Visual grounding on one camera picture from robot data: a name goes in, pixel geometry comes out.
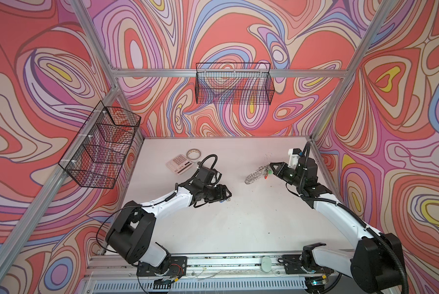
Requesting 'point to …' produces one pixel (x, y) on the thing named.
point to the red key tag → (266, 177)
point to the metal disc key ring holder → (257, 174)
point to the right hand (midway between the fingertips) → (271, 167)
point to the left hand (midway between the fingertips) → (231, 195)
